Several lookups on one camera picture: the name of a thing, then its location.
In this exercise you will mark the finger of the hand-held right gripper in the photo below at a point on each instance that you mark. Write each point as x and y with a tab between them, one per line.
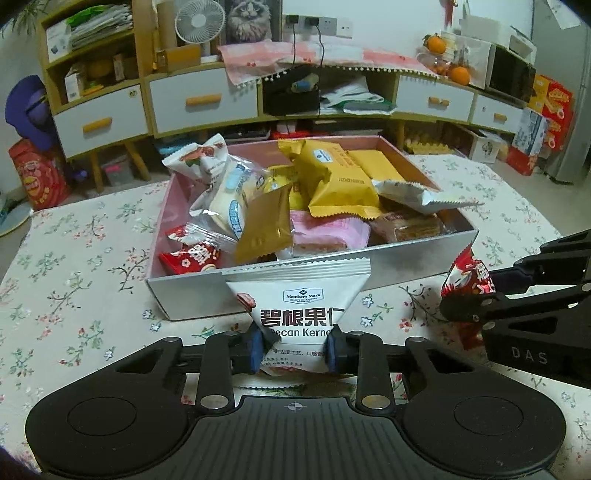
554	267
508	309

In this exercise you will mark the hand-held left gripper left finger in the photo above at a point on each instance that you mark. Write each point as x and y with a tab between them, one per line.
251	348

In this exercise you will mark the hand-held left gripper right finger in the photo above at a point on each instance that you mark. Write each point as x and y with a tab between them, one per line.
332	353

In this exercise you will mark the red snack packet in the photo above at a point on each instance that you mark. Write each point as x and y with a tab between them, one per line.
466	277
194	258

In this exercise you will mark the white triangular nut packet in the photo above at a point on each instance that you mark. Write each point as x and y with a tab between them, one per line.
300	295

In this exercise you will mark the pink cardboard box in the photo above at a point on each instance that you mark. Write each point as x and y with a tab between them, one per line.
415	263

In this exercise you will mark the pink snack packet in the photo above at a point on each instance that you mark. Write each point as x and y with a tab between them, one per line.
323	230

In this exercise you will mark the gold bar packet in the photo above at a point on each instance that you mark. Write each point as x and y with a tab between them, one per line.
265	226

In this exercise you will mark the brown pink cake packet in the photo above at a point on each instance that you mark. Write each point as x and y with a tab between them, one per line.
406	228

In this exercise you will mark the clear cream cake packet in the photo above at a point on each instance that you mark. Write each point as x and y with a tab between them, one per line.
231	198

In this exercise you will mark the yellow packet with logo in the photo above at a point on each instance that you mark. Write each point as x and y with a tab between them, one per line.
337	184

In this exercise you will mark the plain orange-yellow packet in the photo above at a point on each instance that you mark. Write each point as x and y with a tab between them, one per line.
374	164

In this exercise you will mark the white printed carton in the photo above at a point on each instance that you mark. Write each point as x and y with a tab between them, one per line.
489	146

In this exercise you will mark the red snack boxes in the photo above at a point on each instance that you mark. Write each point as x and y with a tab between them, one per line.
551	110

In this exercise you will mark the floral tablecloth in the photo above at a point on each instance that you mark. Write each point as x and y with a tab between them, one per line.
69	277

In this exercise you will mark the black microwave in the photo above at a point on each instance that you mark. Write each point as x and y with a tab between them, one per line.
512	74

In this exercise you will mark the orange fruit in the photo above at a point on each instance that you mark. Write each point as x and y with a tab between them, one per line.
435	45
460	76

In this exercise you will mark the folded clothes pile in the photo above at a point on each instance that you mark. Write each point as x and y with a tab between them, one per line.
358	99

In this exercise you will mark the red cylinder snack bag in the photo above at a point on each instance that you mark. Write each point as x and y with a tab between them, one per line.
37	177

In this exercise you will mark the wooden cabinet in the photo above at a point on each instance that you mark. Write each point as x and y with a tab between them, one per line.
143	74

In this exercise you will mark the pink fringed cloth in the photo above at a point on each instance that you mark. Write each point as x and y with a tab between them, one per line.
351	53

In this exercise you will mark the yellow cardboard box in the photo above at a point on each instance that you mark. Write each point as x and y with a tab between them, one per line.
182	57

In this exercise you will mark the small white carton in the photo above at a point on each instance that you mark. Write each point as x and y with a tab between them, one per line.
73	85

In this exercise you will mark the purple plush toy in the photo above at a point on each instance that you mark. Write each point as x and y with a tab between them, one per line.
30	110

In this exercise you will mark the framed cat picture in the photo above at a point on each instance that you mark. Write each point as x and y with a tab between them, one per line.
254	21

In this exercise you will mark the white desk fan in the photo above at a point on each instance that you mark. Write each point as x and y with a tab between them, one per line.
201	21

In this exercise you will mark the stack of papers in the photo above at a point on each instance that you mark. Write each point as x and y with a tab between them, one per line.
101	25

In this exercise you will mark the wall socket with plugs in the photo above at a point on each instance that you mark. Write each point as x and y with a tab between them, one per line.
302	23

